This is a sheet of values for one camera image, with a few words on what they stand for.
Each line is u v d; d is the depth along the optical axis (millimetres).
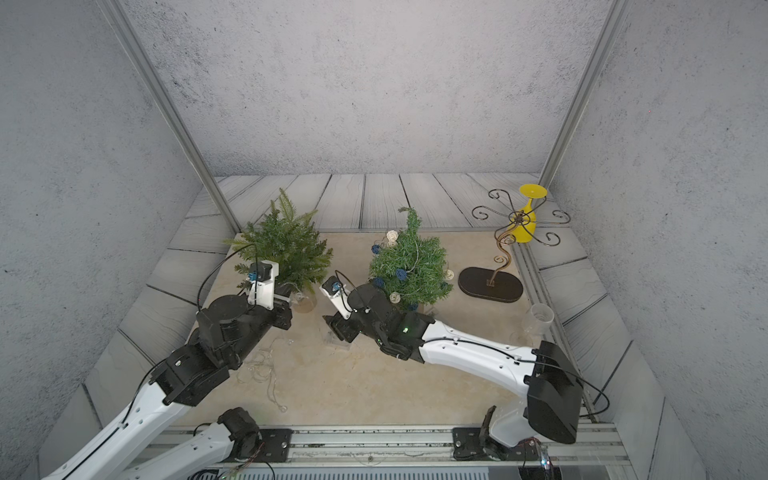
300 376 851
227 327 468
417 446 743
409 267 716
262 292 571
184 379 452
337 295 606
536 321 773
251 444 660
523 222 804
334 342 893
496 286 1016
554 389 402
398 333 547
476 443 736
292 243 716
